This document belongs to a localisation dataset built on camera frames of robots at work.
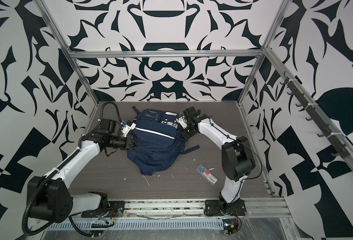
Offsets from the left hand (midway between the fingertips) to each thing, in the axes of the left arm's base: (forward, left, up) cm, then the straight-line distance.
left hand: (142, 142), depth 78 cm
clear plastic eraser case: (-12, -35, -17) cm, 40 cm away
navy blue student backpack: (0, -9, +1) cm, 9 cm away
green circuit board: (-35, -42, -18) cm, 58 cm away
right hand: (+11, -25, -7) cm, 28 cm away
